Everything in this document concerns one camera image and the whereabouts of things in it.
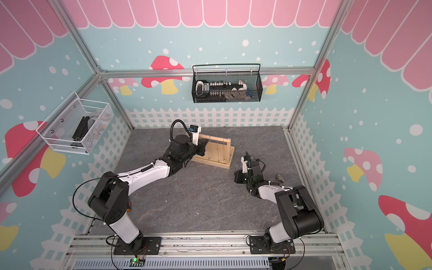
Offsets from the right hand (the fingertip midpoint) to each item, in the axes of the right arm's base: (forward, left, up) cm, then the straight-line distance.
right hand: (234, 172), depth 93 cm
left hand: (+9, +14, +16) cm, 23 cm away
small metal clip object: (-2, -25, -3) cm, 26 cm away
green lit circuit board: (-40, +46, -6) cm, 61 cm away
